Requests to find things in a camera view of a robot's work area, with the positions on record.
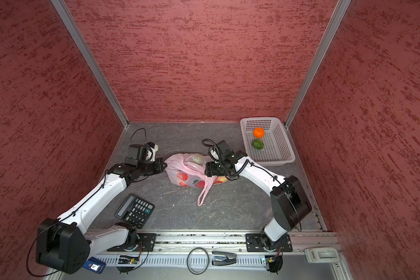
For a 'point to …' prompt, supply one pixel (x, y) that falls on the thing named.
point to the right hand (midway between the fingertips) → (210, 175)
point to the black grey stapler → (221, 260)
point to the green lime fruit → (258, 144)
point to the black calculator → (134, 211)
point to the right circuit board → (275, 262)
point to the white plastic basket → (267, 141)
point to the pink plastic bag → (189, 170)
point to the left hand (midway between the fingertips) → (167, 168)
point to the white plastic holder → (315, 255)
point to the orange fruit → (259, 132)
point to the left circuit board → (128, 261)
